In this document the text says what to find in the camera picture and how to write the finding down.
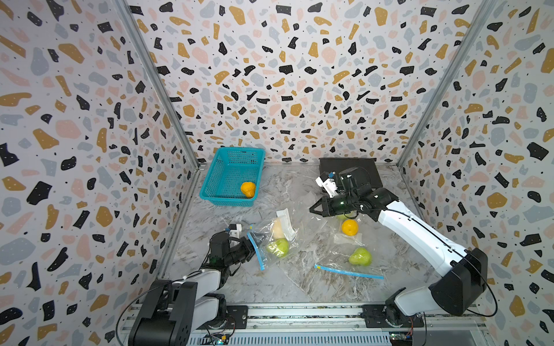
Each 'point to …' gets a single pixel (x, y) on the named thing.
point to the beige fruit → (278, 228)
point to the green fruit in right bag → (341, 217)
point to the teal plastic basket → (231, 167)
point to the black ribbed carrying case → (336, 165)
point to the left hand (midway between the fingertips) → (265, 240)
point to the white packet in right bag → (341, 238)
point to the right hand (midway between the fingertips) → (310, 210)
